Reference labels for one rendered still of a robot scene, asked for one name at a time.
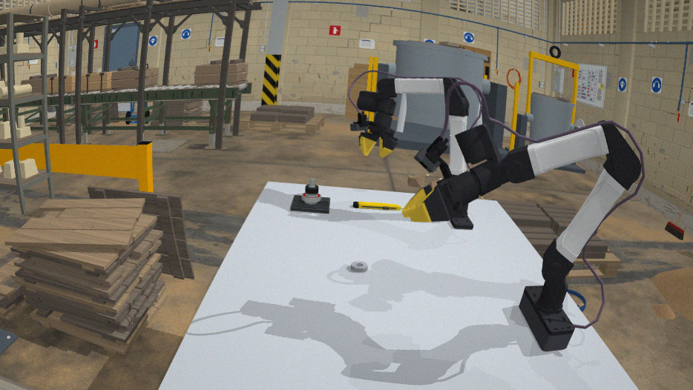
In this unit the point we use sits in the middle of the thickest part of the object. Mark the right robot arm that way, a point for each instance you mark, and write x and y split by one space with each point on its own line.
458 112

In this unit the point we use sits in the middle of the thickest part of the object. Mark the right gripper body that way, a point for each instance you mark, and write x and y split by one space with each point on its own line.
383 130

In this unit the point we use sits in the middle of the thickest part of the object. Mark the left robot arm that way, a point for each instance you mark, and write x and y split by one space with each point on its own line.
621 168

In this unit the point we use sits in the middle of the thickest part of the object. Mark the blue coiled hose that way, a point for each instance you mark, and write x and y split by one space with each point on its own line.
582 306

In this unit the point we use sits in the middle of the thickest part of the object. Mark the grey column with yellow and black hazard stripes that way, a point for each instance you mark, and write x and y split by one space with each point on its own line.
273 53

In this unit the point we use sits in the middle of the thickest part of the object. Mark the yellow utility knife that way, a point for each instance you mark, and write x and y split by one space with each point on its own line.
376 205

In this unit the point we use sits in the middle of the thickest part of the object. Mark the push broom with wooden handle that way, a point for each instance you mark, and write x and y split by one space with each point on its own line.
674 229

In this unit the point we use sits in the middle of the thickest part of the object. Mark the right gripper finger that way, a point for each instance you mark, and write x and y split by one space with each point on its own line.
383 151
366 145

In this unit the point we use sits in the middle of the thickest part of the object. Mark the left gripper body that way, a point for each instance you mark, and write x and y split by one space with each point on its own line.
447 198

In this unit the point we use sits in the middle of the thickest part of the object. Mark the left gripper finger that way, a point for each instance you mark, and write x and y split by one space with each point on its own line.
413 203
419 213

